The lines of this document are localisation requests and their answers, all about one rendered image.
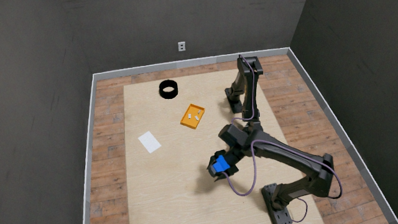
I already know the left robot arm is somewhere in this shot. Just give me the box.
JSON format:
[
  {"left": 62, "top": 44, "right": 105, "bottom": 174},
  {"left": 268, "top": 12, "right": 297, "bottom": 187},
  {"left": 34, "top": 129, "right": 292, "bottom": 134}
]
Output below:
[{"left": 218, "top": 124, "right": 335, "bottom": 224}]

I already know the black short cylinder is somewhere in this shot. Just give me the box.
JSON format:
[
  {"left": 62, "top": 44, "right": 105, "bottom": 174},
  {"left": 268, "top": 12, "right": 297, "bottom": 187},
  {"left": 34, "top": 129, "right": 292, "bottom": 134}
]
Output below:
[{"left": 159, "top": 80, "right": 178, "bottom": 100}]

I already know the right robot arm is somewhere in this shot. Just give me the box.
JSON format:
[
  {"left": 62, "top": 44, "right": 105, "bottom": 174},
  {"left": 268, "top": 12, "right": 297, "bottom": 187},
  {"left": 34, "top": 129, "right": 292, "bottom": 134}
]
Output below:
[{"left": 225, "top": 56, "right": 264, "bottom": 134}]

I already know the orange shallow tray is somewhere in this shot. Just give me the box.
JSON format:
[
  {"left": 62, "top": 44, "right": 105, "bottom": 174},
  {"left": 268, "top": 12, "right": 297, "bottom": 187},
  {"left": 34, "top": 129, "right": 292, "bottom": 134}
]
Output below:
[{"left": 180, "top": 103, "right": 205, "bottom": 129}]

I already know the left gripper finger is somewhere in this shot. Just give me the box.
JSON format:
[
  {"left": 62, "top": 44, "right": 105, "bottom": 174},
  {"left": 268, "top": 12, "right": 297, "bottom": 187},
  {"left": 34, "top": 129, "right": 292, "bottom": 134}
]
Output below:
[
  {"left": 206, "top": 155, "right": 217, "bottom": 170},
  {"left": 214, "top": 174, "right": 227, "bottom": 182}
]

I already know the white sheet of paper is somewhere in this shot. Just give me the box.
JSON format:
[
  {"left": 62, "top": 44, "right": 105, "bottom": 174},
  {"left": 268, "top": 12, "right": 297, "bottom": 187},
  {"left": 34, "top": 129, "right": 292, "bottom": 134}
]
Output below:
[{"left": 138, "top": 131, "right": 161, "bottom": 153}]

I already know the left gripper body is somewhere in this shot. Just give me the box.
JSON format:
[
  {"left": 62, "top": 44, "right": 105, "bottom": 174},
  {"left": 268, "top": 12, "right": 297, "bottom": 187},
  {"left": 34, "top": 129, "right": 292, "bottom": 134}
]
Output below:
[{"left": 213, "top": 147, "right": 242, "bottom": 177}]

